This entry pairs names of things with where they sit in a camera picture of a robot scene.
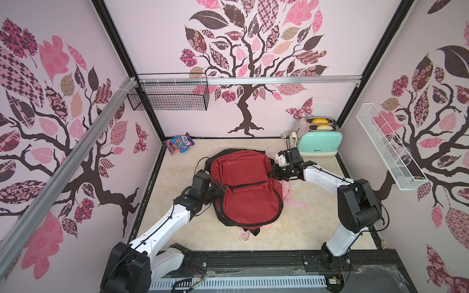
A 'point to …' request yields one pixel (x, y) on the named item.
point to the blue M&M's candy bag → (179, 143)
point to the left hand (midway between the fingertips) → (223, 192)
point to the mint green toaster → (319, 136)
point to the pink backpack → (289, 199)
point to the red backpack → (253, 198)
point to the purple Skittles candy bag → (187, 140)
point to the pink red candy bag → (171, 147)
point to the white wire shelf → (399, 165)
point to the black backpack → (222, 218)
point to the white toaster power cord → (292, 135)
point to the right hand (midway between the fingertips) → (267, 176)
